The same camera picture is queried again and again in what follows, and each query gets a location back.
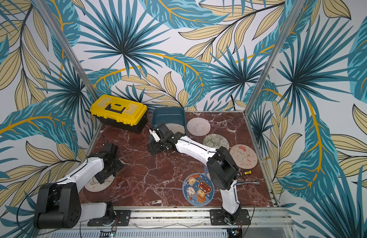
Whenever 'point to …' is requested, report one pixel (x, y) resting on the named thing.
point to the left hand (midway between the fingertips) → (113, 174)
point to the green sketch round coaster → (215, 141)
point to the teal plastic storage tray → (174, 117)
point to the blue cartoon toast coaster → (198, 189)
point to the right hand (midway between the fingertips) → (154, 145)
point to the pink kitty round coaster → (198, 127)
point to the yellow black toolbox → (120, 111)
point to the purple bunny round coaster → (206, 170)
